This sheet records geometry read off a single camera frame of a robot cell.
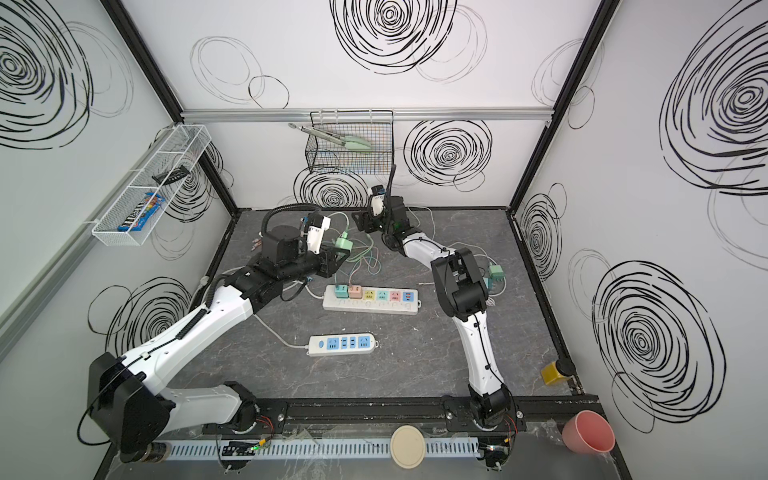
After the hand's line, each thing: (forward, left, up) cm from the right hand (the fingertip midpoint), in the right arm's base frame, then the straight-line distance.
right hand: (361, 208), depth 99 cm
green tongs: (+11, +3, +18) cm, 21 cm away
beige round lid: (-64, -14, -10) cm, 66 cm away
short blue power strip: (-41, +3, -14) cm, 43 cm away
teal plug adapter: (-26, +4, -9) cm, 28 cm away
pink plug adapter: (-26, +1, -9) cm, 28 cm away
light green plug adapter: (-24, +1, +12) cm, 27 cm away
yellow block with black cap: (-48, -52, -9) cm, 71 cm away
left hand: (-26, +1, +9) cm, 27 cm away
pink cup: (-61, -52, -7) cm, 81 cm away
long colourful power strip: (-27, -13, -14) cm, 33 cm away
